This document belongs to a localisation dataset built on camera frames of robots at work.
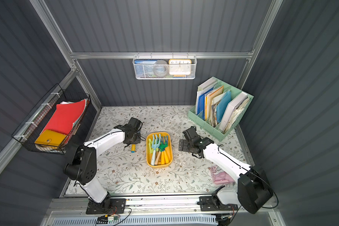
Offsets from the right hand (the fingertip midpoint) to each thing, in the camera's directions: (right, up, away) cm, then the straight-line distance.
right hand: (190, 145), depth 85 cm
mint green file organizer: (+32, +27, +2) cm, 42 cm away
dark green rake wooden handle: (-17, -1, +9) cm, 19 cm away
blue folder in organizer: (+10, +25, +16) cm, 31 cm away
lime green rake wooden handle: (-26, -2, +10) cm, 28 cm away
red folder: (-69, +17, -11) cm, 72 cm away
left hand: (-37, +2, +8) cm, 37 cm away
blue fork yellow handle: (-36, -3, +3) cm, 36 cm away
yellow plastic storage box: (-26, -7, +3) cm, 27 cm away
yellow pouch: (-67, +7, -21) cm, 71 cm away
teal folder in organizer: (+22, +25, +6) cm, 33 cm away
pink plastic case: (+18, -19, -2) cm, 26 cm away
